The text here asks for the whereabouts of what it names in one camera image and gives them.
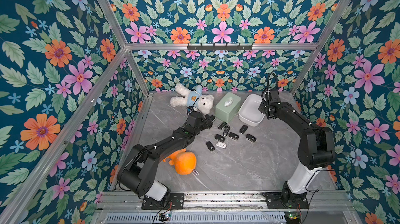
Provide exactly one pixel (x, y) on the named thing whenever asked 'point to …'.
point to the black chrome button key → (222, 125)
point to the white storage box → (248, 112)
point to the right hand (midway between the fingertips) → (265, 106)
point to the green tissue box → (228, 107)
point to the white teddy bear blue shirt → (202, 103)
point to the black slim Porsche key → (227, 128)
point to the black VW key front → (210, 146)
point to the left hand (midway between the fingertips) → (208, 118)
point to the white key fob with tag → (221, 144)
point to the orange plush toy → (184, 161)
